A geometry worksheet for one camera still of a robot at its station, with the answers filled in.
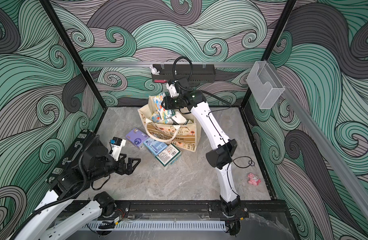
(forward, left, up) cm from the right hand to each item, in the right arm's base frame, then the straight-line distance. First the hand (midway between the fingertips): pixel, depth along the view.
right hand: (162, 104), depth 78 cm
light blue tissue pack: (-11, +7, -25) cm, 28 cm away
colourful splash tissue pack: (-4, +1, -5) cm, 6 cm away
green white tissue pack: (-17, -2, -26) cm, 31 cm away
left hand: (-26, +12, -8) cm, 30 cm away
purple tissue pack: (-4, +19, -26) cm, 32 cm away
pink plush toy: (-30, -49, -29) cm, 64 cm away
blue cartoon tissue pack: (+1, +3, +1) cm, 3 cm away
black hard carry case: (-24, +44, -10) cm, 51 cm away
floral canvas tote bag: (-10, -11, -15) cm, 21 cm away
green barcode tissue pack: (-2, -8, -9) cm, 13 cm away
